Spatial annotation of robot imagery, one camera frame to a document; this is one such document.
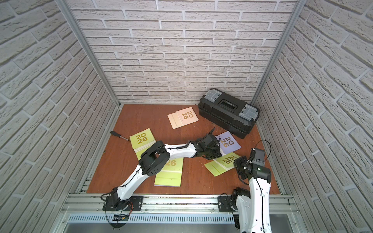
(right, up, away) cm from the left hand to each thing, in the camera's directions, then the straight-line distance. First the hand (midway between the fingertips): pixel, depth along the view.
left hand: (227, 156), depth 88 cm
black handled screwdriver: (-74, +12, +12) cm, 76 cm away
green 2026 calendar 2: (-6, -4, -5) cm, 9 cm away
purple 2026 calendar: (+3, +7, +6) cm, 10 cm away
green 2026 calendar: (-57, +9, +6) cm, 58 cm away
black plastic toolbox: (+6, +26, +3) cm, 27 cm away
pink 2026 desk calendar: (-29, +25, +22) cm, 44 cm away
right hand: (+3, -1, -9) cm, 10 cm away
